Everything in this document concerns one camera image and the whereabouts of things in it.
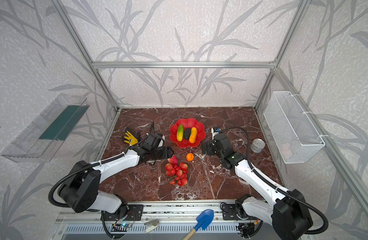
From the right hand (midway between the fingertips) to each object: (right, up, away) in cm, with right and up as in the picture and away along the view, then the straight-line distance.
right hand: (209, 138), depth 84 cm
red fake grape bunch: (-18, -18, -3) cm, 26 cm away
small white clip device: (-29, -39, -15) cm, 51 cm away
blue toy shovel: (-4, -39, -12) cm, 41 cm away
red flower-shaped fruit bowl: (-14, +8, +24) cm, 29 cm away
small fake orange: (-11, -13, +7) cm, 18 cm away
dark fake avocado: (-14, +2, +18) cm, 22 cm away
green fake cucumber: (-18, +2, +17) cm, 25 cm away
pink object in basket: (+37, -5, -11) cm, 39 cm away
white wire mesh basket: (+33, +4, -22) cm, 40 cm away
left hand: (-22, -7, +4) cm, 24 cm away
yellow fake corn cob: (-10, 0, +17) cm, 19 cm away
